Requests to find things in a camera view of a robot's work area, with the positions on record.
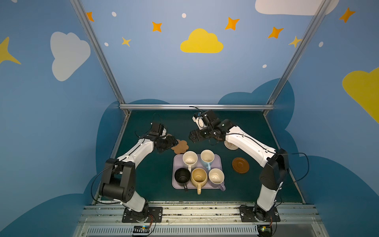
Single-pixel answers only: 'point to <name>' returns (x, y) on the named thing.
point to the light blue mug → (207, 158)
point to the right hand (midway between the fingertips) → (196, 133)
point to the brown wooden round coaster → (240, 165)
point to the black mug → (182, 176)
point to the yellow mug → (199, 177)
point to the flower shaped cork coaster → (181, 147)
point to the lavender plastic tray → (177, 162)
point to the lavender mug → (216, 177)
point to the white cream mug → (190, 158)
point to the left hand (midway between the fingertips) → (173, 143)
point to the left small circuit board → (141, 229)
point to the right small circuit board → (265, 230)
